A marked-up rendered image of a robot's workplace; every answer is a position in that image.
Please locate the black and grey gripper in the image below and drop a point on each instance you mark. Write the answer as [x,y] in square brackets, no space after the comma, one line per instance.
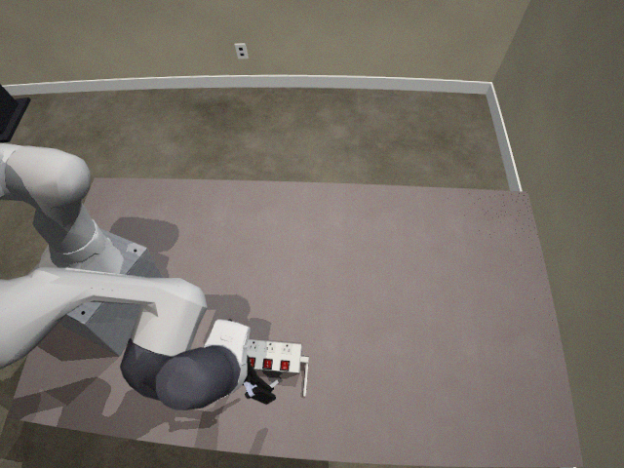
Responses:
[260,392]

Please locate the white power strip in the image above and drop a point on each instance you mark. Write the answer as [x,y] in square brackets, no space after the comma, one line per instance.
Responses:
[277,356]

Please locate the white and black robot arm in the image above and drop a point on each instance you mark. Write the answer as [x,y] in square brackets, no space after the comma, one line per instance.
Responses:
[72,272]

